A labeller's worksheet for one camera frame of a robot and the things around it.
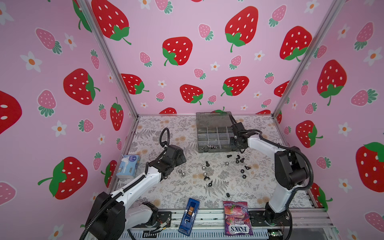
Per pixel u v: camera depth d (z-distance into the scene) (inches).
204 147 39.6
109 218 15.7
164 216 29.4
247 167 36.4
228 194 32.2
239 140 27.8
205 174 35.5
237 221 28.1
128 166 33.9
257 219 28.8
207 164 36.6
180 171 35.6
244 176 34.7
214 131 43.7
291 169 19.3
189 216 27.6
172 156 25.1
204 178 34.6
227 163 36.7
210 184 33.8
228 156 38.6
